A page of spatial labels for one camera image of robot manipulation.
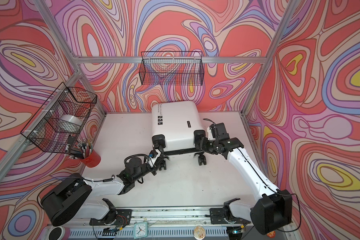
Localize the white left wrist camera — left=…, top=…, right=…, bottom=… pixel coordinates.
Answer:
left=148, top=149, right=162, bottom=168

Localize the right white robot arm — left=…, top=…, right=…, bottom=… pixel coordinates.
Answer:
left=195, top=123, right=293, bottom=235

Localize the wire basket on left wall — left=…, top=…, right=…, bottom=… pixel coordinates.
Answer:
left=21, top=83, right=98, bottom=154

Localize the wire basket on wall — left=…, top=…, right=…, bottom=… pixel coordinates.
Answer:
left=139, top=51, right=205, bottom=87
left=21, top=83, right=98, bottom=154

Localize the pink tape roll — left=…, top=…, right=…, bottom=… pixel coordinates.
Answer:
left=47, top=226, right=71, bottom=240

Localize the wire basket on back wall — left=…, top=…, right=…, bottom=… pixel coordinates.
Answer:
left=139, top=51, right=205, bottom=87

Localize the black suitcase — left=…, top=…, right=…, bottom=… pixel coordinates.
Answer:
left=152, top=101, right=207, bottom=170

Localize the small teal alarm clock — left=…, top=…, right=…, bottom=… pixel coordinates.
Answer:
left=134, top=222, right=148, bottom=239

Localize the white roll in basket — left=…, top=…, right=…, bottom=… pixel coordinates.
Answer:
left=58, top=115, right=83, bottom=133

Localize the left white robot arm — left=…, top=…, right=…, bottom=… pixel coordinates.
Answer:
left=39, top=154, right=167, bottom=227

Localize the red pen holder cup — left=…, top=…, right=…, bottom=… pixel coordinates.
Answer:
left=66, top=138, right=101, bottom=168

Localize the round wooden coaster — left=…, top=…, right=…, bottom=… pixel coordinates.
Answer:
left=193, top=226, right=206, bottom=240

